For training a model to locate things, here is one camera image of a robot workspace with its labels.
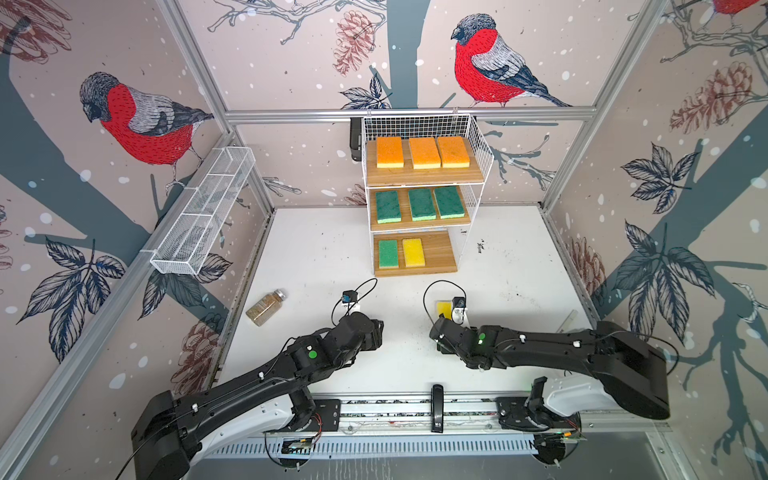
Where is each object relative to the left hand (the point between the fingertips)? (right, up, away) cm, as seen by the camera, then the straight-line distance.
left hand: (378, 327), depth 77 cm
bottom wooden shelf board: (+20, +17, +28) cm, 38 cm away
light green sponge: (+2, +17, +27) cm, 32 cm away
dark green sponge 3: (+20, +34, +9) cm, 41 cm away
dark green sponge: (+3, +32, +9) cm, 34 cm away
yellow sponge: (+11, +18, +27) cm, 35 cm away
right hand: (+19, -7, +9) cm, 22 cm away
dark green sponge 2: (+13, +33, +9) cm, 37 cm away
